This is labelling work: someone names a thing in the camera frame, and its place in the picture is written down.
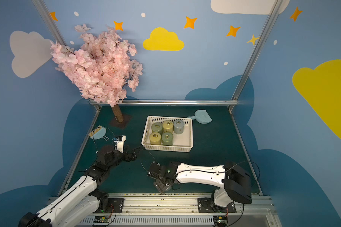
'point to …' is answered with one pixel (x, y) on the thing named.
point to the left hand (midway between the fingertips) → (134, 145)
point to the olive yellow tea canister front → (155, 138)
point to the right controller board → (219, 221)
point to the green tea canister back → (157, 127)
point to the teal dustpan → (201, 117)
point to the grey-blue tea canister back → (178, 126)
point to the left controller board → (101, 219)
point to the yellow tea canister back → (168, 126)
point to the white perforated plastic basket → (181, 143)
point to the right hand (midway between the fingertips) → (165, 179)
